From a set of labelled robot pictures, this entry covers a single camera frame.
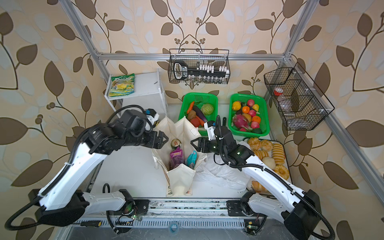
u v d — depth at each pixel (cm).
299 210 38
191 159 78
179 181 74
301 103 74
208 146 64
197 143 65
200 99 120
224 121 110
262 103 112
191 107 115
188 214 74
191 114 108
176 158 79
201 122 105
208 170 83
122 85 82
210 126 66
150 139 55
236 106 108
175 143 86
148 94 82
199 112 109
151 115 56
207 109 108
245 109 109
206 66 82
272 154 91
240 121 99
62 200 37
